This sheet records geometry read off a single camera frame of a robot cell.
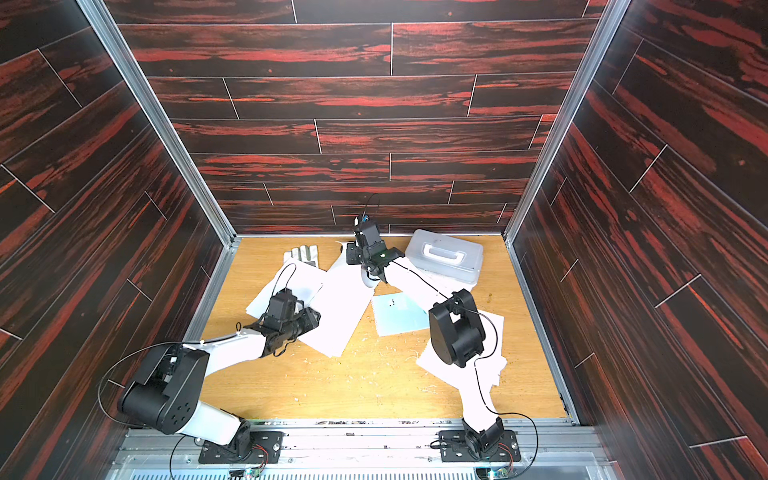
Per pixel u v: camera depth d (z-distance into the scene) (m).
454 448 0.73
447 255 0.99
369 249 0.72
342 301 1.02
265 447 0.74
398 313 0.99
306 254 1.15
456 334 0.55
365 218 0.82
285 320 0.74
